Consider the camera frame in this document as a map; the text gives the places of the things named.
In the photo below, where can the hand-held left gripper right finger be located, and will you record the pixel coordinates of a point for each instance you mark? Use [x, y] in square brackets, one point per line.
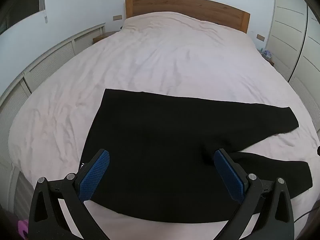
[228, 175]

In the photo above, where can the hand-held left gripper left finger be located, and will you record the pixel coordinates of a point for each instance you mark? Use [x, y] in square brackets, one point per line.
[96, 172]

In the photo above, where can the black pants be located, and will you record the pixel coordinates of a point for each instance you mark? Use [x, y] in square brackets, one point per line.
[155, 135]

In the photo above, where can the pink plastic object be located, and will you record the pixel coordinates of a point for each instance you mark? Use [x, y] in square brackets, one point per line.
[23, 228]

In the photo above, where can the wooden nightstand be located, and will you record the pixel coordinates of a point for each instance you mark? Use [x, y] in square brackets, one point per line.
[268, 61]
[102, 37]

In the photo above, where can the small bottles on nightstand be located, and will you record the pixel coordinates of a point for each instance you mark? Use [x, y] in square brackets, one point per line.
[267, 53]

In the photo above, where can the pale pink bed cover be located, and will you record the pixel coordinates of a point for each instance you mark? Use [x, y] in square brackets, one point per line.
[162, 62]

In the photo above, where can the white wardrobe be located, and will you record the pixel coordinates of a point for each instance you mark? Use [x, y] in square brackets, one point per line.
[290, 30]

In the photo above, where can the wooden headboard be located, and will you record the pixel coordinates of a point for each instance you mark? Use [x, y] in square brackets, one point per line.
[187, 7]

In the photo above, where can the wall switch plate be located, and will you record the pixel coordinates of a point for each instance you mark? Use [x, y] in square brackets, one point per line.
[117, 17]
[260, 37]

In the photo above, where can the white window frame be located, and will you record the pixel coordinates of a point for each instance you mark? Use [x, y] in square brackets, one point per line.
[44, 10]

